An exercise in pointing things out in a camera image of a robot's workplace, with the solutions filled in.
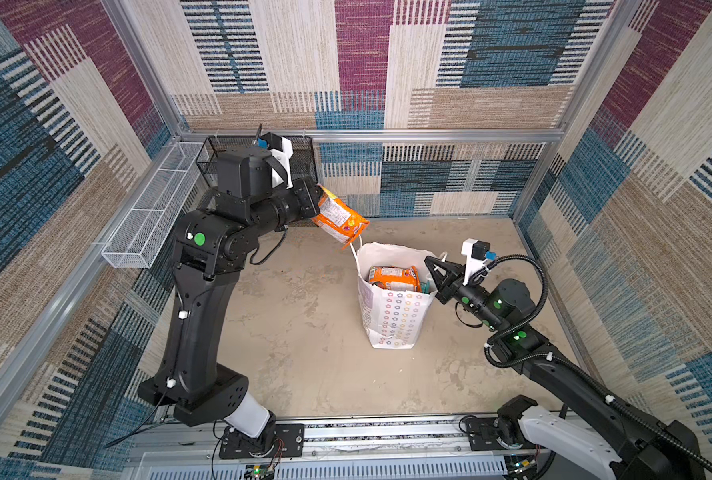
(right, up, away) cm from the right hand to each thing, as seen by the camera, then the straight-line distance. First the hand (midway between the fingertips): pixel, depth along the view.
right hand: (424, 264), depth 70 cm
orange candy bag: (-5, -5, +13) cm, 15 cm away
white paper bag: (-6, -15, +8) cm, 18 cm away
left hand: (-21, +16, -13) cm, 29 cm away
